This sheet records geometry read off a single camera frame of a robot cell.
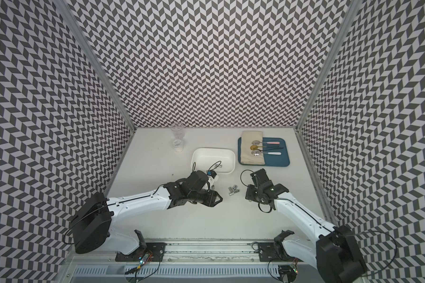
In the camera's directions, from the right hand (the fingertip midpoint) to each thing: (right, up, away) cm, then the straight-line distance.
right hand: (251, 197), depth 84 cm
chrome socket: (-7, +3, +7) cm, 10 cm away
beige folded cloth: (+1, +18, +20) cm, 26 cm away
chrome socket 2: (-8, +1, +6) cm, 10 cm away
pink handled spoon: (+9, +27, +27) cm, 39 cm away
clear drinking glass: (-43, +35, +30) cm, 63 cm away
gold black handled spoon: (+6, +23, +24) cm, 34 cm away
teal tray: (+16, +16, +17) cm, 29 cm away
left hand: (-16, 0, -6) cm, 17 cm away
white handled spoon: (+7, +20, +21) cm, 30 cm away
